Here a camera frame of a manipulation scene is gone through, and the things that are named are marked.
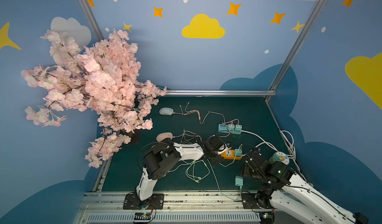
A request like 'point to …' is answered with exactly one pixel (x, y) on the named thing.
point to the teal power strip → (223, 128)
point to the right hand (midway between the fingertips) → (246, 168)
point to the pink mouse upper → (162, 136)
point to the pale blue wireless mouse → (166, 111)
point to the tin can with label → (280, 157)
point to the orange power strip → (230, 155)
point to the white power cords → (289, 139)
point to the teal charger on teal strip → (232, 128)
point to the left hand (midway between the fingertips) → (220, 149)
